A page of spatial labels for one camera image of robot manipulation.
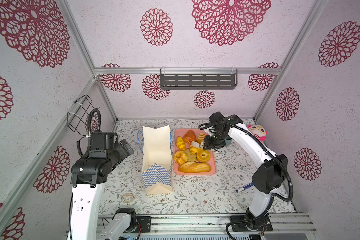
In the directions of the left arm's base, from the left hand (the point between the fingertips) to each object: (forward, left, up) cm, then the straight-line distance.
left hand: (120, 153), depth 66 cm
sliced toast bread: (+14, -34, -27) cm, 45 cm away
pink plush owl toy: (+30, -81, -23) cm, 90 cm away
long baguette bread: (+6, -35, -26) cm, 44 cm away
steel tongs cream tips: (+16, -36, -17) cm, 44 cm away
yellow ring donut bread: (+14, -41, -26) cm, 51 cm away
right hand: (+12, -42, -12) cm, 45 cm away
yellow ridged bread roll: (+17, -35, -24) cm, 46 cm away
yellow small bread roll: (+24, -27, -27) cm, 45 cm away
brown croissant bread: (+29, -33, -26) cm, 51 cm away
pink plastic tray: (+13, -48, -30) cm, 58 cm away
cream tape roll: (-10, +3, -31) cm, 32 cm away
